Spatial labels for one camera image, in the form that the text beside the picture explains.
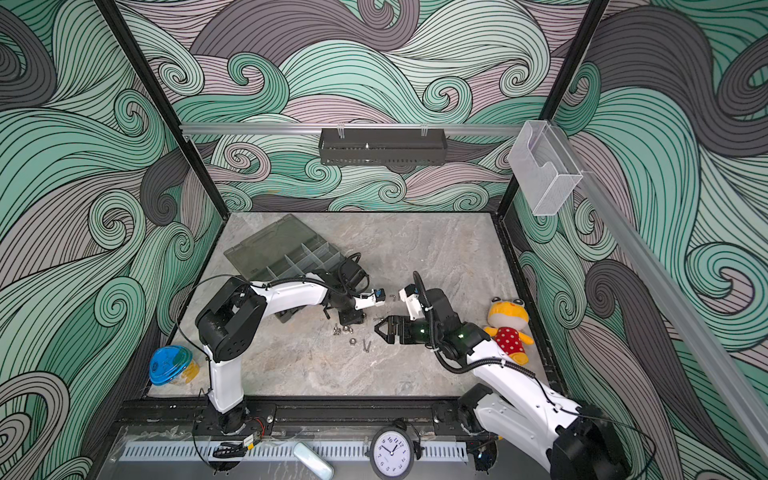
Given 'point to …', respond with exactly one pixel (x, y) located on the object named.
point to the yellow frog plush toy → (508, 317)
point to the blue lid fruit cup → (173, 364)
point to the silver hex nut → (353, 341)
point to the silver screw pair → (366, 348)
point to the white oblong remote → (312, 462)
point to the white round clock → (391, 453)
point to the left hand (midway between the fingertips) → (361, 310)
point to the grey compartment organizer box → (286, 247)
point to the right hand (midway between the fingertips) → (385, 332)
